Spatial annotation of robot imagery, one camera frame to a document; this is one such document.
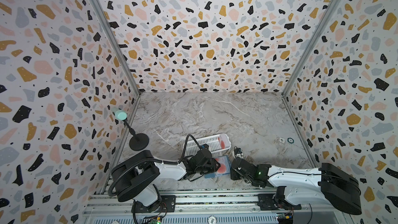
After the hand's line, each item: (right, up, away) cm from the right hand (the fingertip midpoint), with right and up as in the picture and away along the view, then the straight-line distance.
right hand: (228, 169), depth 83 cm
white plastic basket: (-6, +11, +12) cm, 17 cm away
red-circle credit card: (-2, +2, -2) cm, 3 cm away
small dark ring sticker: (+41, +13, +14) cm, 45 cm away
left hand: (-2, +3, -1) cm, 4 cm away
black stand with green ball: (-52, +13, +9) cm, 55 cm away
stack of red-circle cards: (-2, +12, +9) cm, 15 cm away
